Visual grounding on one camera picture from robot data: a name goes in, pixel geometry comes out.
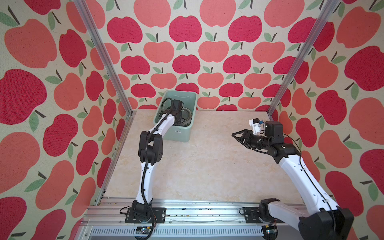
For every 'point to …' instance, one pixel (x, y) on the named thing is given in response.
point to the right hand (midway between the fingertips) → (238, 135)
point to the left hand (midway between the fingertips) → (183, 115)
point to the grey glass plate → (186, 117)
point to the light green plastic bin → (177, 133)
